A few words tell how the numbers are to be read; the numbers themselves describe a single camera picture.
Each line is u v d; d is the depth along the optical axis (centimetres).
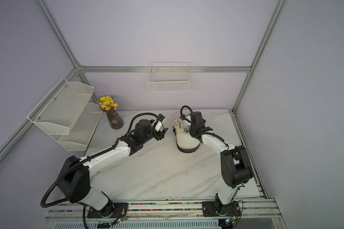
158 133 73
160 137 75
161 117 70
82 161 45
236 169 47
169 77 94
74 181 43
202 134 64
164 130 75
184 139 93
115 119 102
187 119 82
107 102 91
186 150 95
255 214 73
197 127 71
